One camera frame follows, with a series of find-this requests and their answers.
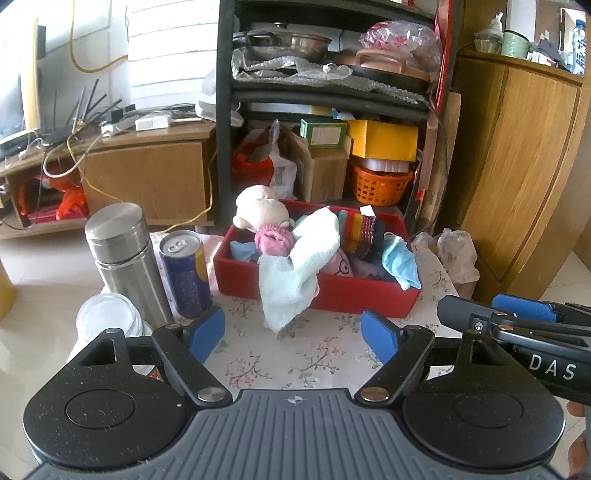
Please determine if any person's right hand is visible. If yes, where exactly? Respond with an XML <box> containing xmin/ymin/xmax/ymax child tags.
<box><xmin>567</xmin><ymin>401</ymin><xmax>591</xmax><ymax>480</ymax></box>

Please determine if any blue face mask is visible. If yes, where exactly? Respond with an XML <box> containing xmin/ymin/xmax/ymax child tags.
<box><xmin>382</xmin><ymin>233</ymin><xmax>422</xmax><ymax>291</ymax></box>
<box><xmin>229</xmin><ymin>240</ymin><xmax>258</xmax><ymax>265</ymax></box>

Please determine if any white modem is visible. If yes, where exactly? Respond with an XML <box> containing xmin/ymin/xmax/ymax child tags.
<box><xmin>196</xmin><ymin>99</ymin><xmax>243</xmax><ymax>127</ymax></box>

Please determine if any monitor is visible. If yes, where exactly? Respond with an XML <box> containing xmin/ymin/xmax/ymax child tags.
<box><xmin>0</xmin><ymin>18</ymin><xmax>47</xmax><ymax>153</ymax></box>

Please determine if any floral tablecloth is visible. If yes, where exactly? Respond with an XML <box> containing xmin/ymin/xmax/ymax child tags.
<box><xmin>67</xmin><ymin>231</ymin><xmax>462</xmax><ymax>402</ymax></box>

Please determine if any blue and yellow can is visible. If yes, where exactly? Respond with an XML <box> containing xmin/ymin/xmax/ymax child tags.
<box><xmin>159</xmin><ymin>230</ymin><xmax>214</xmax><ymax>319</ymax></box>

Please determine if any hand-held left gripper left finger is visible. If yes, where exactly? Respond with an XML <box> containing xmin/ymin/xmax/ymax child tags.
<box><xmin>78</xmin><ymin>305</ymin><xmax>235</xmax><ymax>408</ymax></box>

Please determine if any cardboard box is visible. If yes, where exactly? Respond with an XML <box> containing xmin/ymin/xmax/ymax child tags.
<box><xmin>288</xmin><ymin>134</ymin><xmax>349</xmax><ymax>204</ymax></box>

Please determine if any bubble wrap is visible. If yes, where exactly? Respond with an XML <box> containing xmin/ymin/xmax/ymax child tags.
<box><xmin>231</xmin><ymin>48</ymin><xmax>428</xmax><ymax>102</ymax></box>

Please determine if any black shelf rack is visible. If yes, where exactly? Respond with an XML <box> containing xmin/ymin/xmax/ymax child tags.
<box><xmin>216</xmin><ymin>0</ymin><xmax>462</xmax><ymax>232</ymax></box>

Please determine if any black router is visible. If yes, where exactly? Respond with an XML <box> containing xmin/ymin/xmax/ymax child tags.
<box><xmin>46</xmin><ymin>78</ymin><xmax>123</xmax><ymax>145</ymax></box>

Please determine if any red and white plastic bag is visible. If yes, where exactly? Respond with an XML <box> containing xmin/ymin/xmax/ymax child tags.
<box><xmin>232</xmin><ymin>119</ymin><xmax>298</xmax><ymax>200</ymax></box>

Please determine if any yellow box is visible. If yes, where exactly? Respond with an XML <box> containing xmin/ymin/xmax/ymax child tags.
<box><xmin>348</xmin><ymin>120</ymin><xmax>419</xmax><ymax>162</ymax></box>

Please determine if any yellow wall cable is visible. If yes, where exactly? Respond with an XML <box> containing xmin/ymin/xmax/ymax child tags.
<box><xmin>69</xmin><ymin>0</ymin><xmax>129</xmax><ymax>73</ymax></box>

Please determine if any wooden TV stand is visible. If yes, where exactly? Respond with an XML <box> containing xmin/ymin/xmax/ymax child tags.
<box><xmin>0</xmin><ymin>122</ymin><xmax>218</xmax><ymax>241</ymax></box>

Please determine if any cream plush doll pink dress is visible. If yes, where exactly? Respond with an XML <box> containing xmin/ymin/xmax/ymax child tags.
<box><xmin>233</xmin><ymin>185</ymin><xmax>296</xmax><ymax>257</ymax></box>

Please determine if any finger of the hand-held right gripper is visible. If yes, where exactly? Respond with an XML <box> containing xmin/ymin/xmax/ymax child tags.
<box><xmin>492</xmin><ymin>294</ymin><xmax>591</xmax><ymax>324</ymax></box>
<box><xmin>436</xmin><ymin>295</ymin><xmax>591</xmax><ymax>344</ymax></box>

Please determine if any wooden cabinet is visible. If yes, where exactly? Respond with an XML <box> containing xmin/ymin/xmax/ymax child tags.
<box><xmin>434</xmin><ymin>46</ymin><xmax>589</xmax><ymax>305</ymax></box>

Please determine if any purple cloth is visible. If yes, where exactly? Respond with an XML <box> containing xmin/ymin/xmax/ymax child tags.
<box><xmin>351</xmin><ymin>257</ymin><xmax>393</xmax><ymax>282</ymax></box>

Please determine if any red box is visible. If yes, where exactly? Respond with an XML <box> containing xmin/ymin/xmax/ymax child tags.
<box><xmin>213</xmin><ymin>199</ymin><xmax>423</xmax><ymax>319</ymax></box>

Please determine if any green box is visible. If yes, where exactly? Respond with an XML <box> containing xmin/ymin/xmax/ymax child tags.
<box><xmin>299</xmin><ymin>117</ymin><xmax>348</xmax><ymax>148</ymax></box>

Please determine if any clear plastic jar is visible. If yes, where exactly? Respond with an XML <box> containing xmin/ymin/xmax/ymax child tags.
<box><xmin>75</xmin><ymin>292</ymin><xmax>153</xmax><ymax>365</ymax></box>

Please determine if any orange basket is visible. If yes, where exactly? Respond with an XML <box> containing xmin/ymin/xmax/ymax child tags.
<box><xmin>353</xmin><ymin>164</ymin><xmax>415</xmax><ymax>207</ymax></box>

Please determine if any red panel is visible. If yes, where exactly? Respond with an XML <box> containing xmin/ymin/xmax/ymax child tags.
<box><xmin>413</xmin><ymin>0</ymin><xmax>455</xmax><ymax>217</ymax></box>

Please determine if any small woven basket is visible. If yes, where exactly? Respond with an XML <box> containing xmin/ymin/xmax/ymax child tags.
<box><xmin>475</xmin><ymin>13</ymin><xmax>502</xmax><ymax>55</ymax></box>

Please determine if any striped sock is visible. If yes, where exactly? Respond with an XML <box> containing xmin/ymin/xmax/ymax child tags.
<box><xmin>337</xmin><ymin>206</ymin><xmax>386</xmax><ymax>259</ymax></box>

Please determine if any light blue towel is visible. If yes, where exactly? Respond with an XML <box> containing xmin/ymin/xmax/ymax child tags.
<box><xmin>257</xmin><ymin>208</ymin><xmax>341</xmax><ymax>334</ymax></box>

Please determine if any pink plush toy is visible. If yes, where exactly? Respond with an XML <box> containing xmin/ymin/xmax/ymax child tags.
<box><xmin>318</xmin><ymin>247</ymin><xmax>355</xmax><ymax>278</ymax></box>

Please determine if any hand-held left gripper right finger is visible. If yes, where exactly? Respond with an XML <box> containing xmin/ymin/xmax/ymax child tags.
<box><xmin>355</xmin><ymin>310</ymin><xmax>513</xmax><ymax>402</ymax></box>

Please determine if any white plastic container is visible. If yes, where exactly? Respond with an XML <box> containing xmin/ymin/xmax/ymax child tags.
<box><xmin>362</xmin><ymin>157</ymin><xmax>411</xmax><ymax>174</ymax></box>

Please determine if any pink pan lid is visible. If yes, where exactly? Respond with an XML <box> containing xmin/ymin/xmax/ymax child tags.
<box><xmin>335</xmin><ymin>48</ymin><xmax>430</xmax><ymax>84</ymax></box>

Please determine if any white adapter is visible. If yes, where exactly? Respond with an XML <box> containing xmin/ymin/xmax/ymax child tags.
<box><xmin>135</xmin><ymin>115</ymin><xmax>171</xmax><ymax>131</ymax></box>

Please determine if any steel thermos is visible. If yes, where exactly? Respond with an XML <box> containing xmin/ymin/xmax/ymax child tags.
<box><xmin>84</xmin><ymin>203</ymin><xmax>175</xmax><ymax>329</ymax></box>

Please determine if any clear bag with red print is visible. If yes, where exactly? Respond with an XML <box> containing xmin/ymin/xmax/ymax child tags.
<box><xmin>360</xmin><ymin>21</ymin><xmax>443</xmax><ymax>77</ymax></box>

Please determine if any steel pot with lid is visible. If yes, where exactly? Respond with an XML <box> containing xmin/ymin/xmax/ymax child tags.
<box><xmin>233</xmin><ymin>22</ymin><xmax>333</xmax><ymax>63</ymax></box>

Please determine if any green ceramic jar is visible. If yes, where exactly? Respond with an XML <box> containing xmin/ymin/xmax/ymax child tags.
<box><xmin>502</xmin><ymin>30</ymin><xmax>529</xmax><ymax>59</ymax></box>

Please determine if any yellow cylinder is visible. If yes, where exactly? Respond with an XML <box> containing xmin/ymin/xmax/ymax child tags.
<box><xmin>0</xmin><ymin>263</ymin><xmax>17</xmax><ymax>321</ymax></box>

